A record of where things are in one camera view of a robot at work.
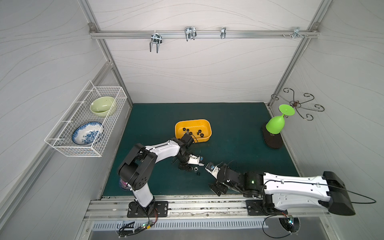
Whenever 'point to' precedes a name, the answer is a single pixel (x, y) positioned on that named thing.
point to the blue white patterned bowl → (87, 133)
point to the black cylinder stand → (273, 140)
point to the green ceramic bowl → (101, 106)
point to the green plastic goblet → (276, 125)
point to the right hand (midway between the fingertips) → (213, 175)
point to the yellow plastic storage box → (194, 126)
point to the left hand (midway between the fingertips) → (191, 164)
